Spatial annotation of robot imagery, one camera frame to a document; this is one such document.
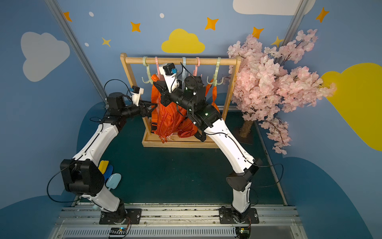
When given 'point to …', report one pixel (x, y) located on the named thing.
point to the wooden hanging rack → (157, 139)
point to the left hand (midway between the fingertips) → (154, 101)
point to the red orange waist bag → (185, 128)
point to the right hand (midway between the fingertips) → (158, 81)
